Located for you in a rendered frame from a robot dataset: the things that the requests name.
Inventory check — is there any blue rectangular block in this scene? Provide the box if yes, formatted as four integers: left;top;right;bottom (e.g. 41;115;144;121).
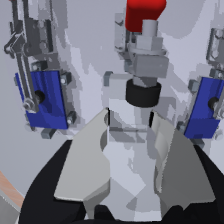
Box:
182;75;224;139
26;68;70;130

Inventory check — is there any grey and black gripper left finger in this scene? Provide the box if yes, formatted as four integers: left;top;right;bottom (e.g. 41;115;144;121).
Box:
18;107;110;224

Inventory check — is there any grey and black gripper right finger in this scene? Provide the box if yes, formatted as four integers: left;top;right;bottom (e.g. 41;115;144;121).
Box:
149;109;224;224

